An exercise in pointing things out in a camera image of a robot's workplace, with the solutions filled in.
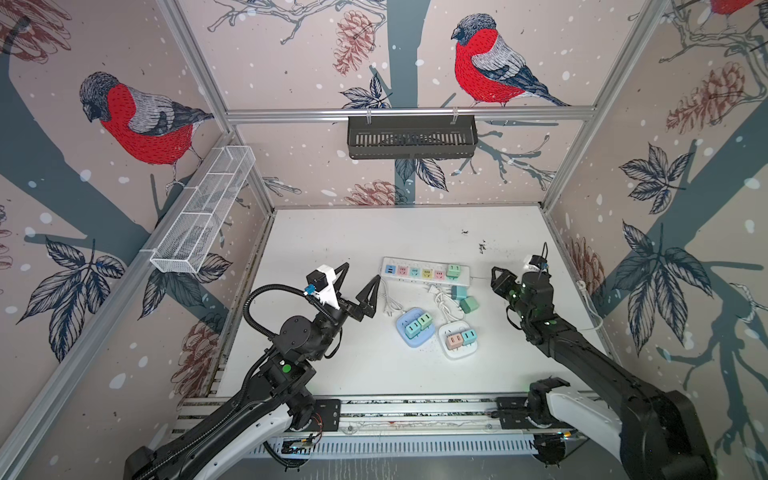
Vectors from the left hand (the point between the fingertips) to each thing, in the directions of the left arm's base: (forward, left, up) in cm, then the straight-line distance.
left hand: (361, 273), depth 64 cm
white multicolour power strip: (+19, -19, -29) cm, 40 cm away
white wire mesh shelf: (+22, +45, -2) cm, 50 cm away
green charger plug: (+17, -27, -27) cm, 41 cm away
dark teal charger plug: (+12, -28, -31) cm, 44 cm away
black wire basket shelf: (+58, -14, -3) cm, 60 cm away
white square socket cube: (-1, -25, -29) cm, 39 cm away
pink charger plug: (-6, -24, -25) cm, 35 cm away
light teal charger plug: (-3, -12, -25) cm, 28 cm away
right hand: (+11, -37, -18) cm, 43 cm away
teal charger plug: (-5, -28, -25) cm, 38 cm away
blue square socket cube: (+4, -12, -30) cm, 33 cm away
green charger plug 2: (0, -16, -26) cm, 30 cm away
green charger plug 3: (+7, -31, -30) cm, 44 cm away
